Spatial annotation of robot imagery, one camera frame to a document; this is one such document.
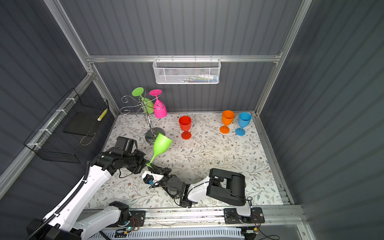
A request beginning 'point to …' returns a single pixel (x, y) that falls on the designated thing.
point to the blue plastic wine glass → (244, 120)
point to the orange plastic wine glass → (228, 117)
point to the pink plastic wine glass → (159, 109)
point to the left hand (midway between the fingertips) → (152, 159)
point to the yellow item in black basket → (102, 114)
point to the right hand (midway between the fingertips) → (153, 165)
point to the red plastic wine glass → (185, 122)
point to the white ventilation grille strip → (173, 233)
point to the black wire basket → (70, 127)
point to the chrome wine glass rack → (151, 134)
